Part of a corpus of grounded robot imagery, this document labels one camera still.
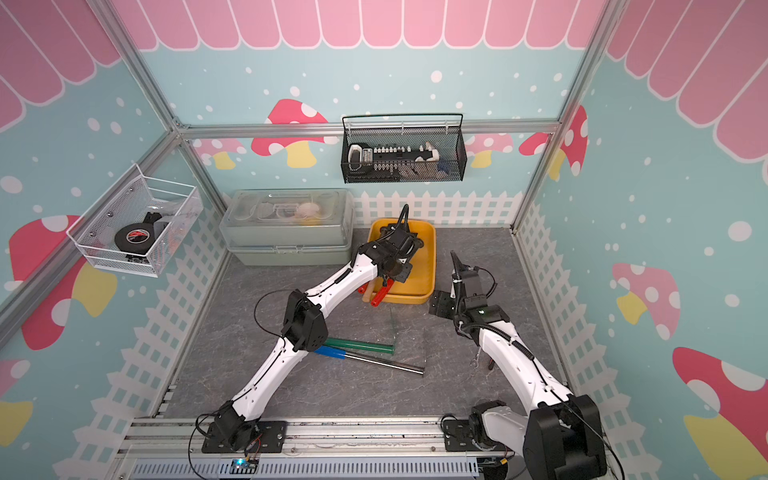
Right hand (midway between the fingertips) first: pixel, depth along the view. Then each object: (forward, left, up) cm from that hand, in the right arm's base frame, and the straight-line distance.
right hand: (442, 304), depth 85 cm
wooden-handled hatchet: (+5, +22, -2) cm, 22 cm away
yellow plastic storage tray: (+13, +5, -10) cm, 17 cm away
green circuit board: (-37, +51, -14) cm, 65 cm away
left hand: (+15, +12, -5) cm, 20 cm away
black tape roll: (+5, +75, +24) cm, 79 cm away
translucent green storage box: (+29, +50, +3) cm, 58 cm away
